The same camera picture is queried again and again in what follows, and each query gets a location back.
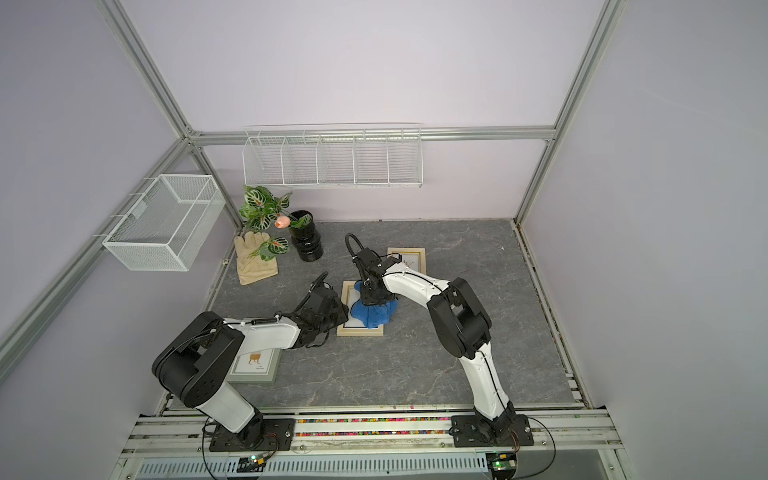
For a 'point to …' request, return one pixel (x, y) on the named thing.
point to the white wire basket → (168, 226)
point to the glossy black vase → (306, 239)
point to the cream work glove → (251, 266)
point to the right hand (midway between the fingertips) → (371, 297)
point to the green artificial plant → (262, 210)
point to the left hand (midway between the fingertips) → (346, 315)
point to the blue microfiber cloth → (375, 314)
